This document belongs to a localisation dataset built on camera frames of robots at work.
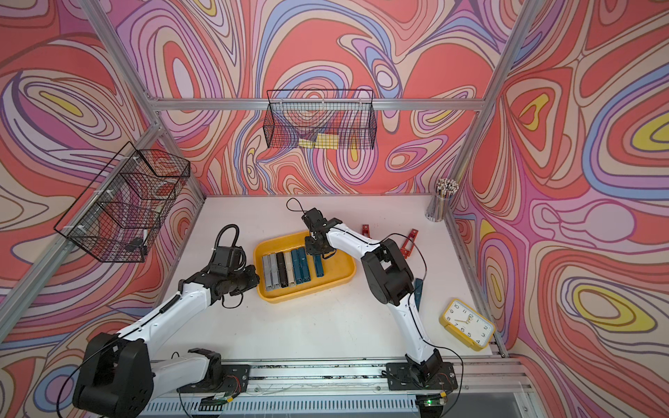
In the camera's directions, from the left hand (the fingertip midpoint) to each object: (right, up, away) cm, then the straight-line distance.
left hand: (263, 277), depth 87 cm
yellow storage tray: (+26, +1, +9) cm, 28 cm away
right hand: (+17, +6, +12) cm, 22 cm away
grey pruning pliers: (0, +1, +4) cm, 4 cm away
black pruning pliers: (+5, +1, +6) cm, 8 cm away
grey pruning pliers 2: (+3, +1, +6) cm, 6 cm away
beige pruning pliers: (+8, +3, +6) cm, 11 cm away
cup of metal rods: (+67, +31, +11) cm, 75 cm away
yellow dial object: (+66, -13, -7) cm, 68 cm away
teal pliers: (+13, 0, +4) cm, 14 cm away
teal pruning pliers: (+10, +6, +9) cm, 14 cm away
